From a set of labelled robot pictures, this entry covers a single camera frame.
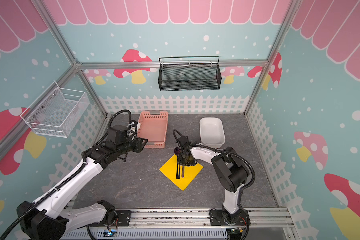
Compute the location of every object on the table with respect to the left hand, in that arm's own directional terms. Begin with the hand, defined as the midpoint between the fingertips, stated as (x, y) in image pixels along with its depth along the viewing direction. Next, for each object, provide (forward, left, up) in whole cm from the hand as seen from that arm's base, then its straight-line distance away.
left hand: (144, 142), depth 77 cm
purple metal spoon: (+7, -16, -20) cm, 27 cm away
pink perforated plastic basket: (+23, +1, -16) cm, 28 cm away
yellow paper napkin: (-7, -25, -21) cm, 33 cm away
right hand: (-1, -19, -21) cm, 28 cm away
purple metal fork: (-7, -18, -21) cm, 29 cm away
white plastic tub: (+25, -41, -21) cm, 52 cm away
